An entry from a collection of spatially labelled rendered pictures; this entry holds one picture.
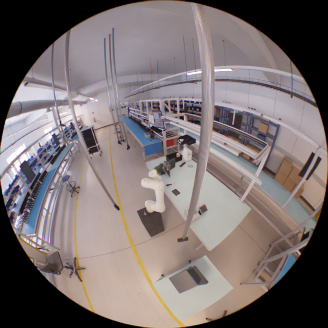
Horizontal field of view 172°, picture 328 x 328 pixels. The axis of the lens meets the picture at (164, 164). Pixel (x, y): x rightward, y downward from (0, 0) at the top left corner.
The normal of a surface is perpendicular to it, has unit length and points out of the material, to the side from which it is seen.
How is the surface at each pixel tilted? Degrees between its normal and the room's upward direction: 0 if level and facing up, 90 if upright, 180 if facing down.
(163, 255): 0
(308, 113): 90
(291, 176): 90
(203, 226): 0
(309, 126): 90
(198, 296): 0
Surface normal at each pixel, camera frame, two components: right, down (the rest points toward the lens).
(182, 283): -0.42, -0.61
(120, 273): -0.07, -0.81
